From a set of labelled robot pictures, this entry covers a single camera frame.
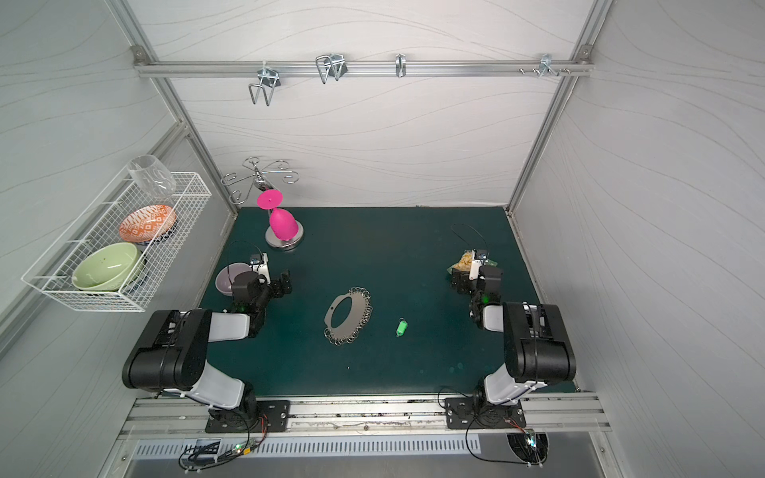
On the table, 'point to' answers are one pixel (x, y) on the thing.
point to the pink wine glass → (282, 222)
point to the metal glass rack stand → (255, 164)
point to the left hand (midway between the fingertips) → (275, 271)
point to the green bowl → (108, 268)
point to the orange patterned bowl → (148, 224)
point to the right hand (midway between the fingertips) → (472, 267)
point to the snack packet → (464, 262)
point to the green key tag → (401, 327)
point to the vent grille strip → (308, 447)
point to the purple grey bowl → (224, 277)
